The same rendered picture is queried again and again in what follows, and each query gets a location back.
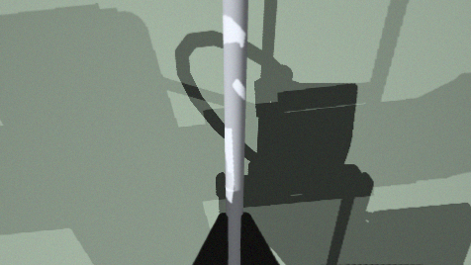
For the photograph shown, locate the white metal rod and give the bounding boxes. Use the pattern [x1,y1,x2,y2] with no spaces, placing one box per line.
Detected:
[223,0,248,265]

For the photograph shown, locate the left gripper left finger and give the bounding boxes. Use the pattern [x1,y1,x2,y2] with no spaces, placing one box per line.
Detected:
[192,213,229,265]

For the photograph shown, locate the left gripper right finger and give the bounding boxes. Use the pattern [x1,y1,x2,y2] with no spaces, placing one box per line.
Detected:
[240,213,280,265]

